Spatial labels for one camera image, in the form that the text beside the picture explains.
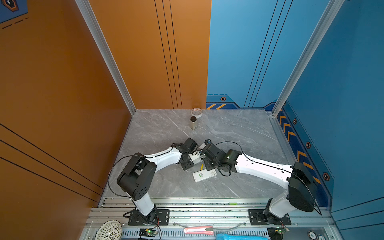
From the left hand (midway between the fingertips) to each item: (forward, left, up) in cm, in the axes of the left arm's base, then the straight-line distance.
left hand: (187, 159), depth 93 cm
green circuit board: (-37, +17, -3) cm, 41 cm away
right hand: (-6, -11, +9) cm, 15 cm away
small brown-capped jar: (+24, -3, +8) cm, 26 cm away
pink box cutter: (-36, -7, -1) cm, 37 cm away
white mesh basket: (-36, +35, 0) cm, 50 cm away
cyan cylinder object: (-39, -18, +3) cm, 43 cm away
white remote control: (-9, -10, 0) cm, 14 cm away
